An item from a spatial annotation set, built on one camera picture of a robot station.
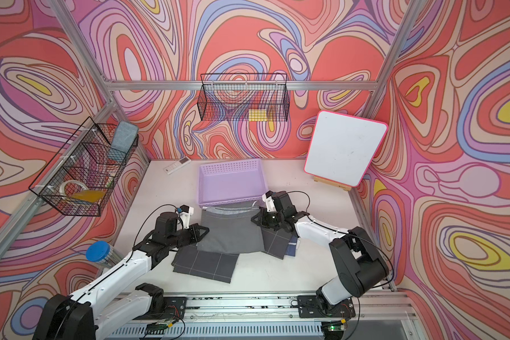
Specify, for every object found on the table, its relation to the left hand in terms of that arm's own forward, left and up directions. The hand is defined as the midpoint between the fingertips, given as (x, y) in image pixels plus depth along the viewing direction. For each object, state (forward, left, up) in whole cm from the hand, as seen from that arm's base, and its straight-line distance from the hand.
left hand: (210, 230), depth 82 cm
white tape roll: (+3, +44, +24) cm, 50 cm away
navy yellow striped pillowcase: (-3, -33, -8) cm, 34 cm away
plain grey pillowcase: (+3, -8, -5) cm, 10 cm away
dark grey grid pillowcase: (-11, -1, -9) cm, 14 cm away
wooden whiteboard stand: (+25, -63, -5) cm, 68 cm away
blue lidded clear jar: (-12, +32, +9) cm, 35 cm away
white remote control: (+43, +26, -7) cm, 51 cm away
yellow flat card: (+2, +35, +20) cm, 40 cm away
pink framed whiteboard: (+37, -59, +10) cm, 70 cm away
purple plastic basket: (+33, -4, -10) cm, 35 cm away
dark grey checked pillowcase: (-1, -27, -9) cm, 28 cm away
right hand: (+4, -17, -2) cm, 18 cm away
